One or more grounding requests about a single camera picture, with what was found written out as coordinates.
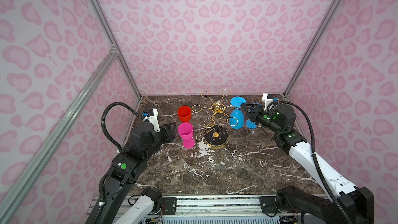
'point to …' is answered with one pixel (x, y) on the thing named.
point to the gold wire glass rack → (215, 133)
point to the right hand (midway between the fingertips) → (242, 105)
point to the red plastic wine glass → (184, 114)
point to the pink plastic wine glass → (185, 131)
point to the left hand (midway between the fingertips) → (171, 121)
